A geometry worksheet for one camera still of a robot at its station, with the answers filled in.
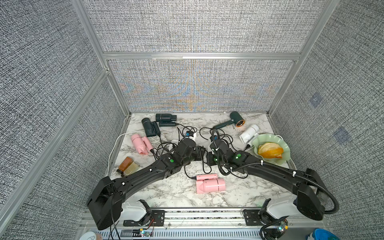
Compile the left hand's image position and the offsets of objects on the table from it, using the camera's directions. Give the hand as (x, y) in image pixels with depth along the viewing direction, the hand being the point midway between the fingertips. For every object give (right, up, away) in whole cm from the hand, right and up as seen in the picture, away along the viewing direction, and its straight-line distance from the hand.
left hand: (208, 149), depth 77 cm
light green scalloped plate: (+47, +3, +22) cm, 52 cm away
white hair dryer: (+29, +5, +23) cm, 38 cm away
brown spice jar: (-48, -11, +11) cm, 50 cm away
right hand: (-1, -3, +4) cm, 5 cm away
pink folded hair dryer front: (0, -19, +3) cm, 19 cm away
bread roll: (+39, -3, +13) cm, 41 cm away
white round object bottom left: (-53, -35, -13) cm, 65 cm away
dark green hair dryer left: (-37, +11, +29) cm, 48 cm away
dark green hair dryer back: (-27, +17, +33) cm, 46 cm away
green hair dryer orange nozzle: (+24, +18, +35) cm, 46 cm away
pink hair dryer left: (-40, 0, +19) cm, 44 cm away
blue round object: (+46, -33, -15) cm, 58 cm away
